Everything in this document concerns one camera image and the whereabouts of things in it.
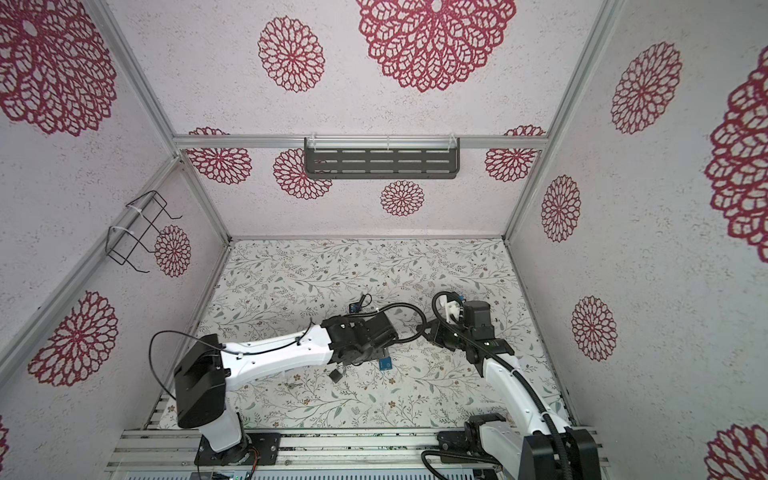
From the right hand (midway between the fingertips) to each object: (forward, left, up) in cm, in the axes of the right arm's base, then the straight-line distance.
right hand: (418, 324), depth 81 cm
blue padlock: (-6, +9, -13) cm, 17 cm away
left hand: (-6, +12, -4) cm, 14 cm away
